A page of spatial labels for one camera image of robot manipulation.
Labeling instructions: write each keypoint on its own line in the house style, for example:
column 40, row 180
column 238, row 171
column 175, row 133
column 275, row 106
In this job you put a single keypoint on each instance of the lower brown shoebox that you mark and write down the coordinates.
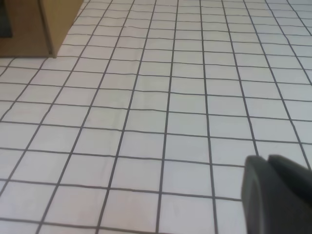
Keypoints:
column 35, row 28

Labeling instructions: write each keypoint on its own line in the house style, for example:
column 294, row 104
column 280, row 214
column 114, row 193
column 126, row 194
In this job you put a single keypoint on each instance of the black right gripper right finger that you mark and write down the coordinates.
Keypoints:
column 297, row 199

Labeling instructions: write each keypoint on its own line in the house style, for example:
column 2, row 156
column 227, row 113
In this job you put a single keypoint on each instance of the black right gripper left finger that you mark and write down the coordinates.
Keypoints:
column 259, row 177

